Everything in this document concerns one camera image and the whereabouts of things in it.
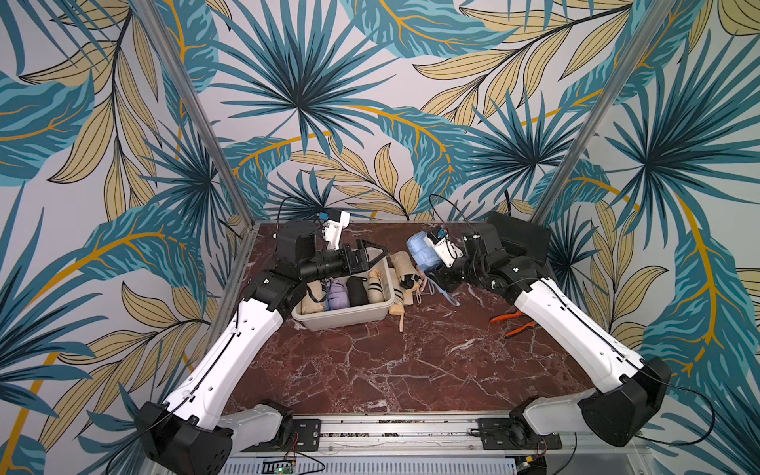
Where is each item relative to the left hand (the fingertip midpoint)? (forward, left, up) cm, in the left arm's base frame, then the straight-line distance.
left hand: (377, 259), depth 65 cm
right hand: (+6, -15, -9) cm, 19 cm away
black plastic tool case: (+32, -51, -27) cm, 66 cm away
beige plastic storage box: (-4, +6, -20) cm, 21 cm away
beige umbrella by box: (+16, -10, -28) cm, 34 cm away
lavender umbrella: (+9, +13, -31) cm, 35 cm away
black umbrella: (+11, +7, -32) cm, 34 cm away
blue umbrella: (+4, -12, -5) cm, 14 cm away
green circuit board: (-36, +23, -37) cm, 57 cm away
